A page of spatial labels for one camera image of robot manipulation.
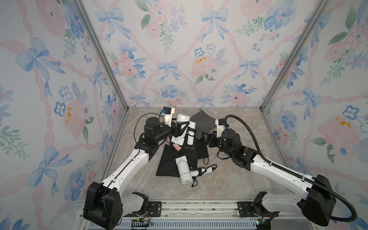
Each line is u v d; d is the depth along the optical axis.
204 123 0.71
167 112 0.64
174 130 0.66
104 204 0.39
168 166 0.86
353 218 0.38
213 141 0.68
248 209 0.73
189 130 0.74
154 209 0.74
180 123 0.67
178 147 0.94
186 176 0.80
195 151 0.91
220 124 0.66
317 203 0.39
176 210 0.75
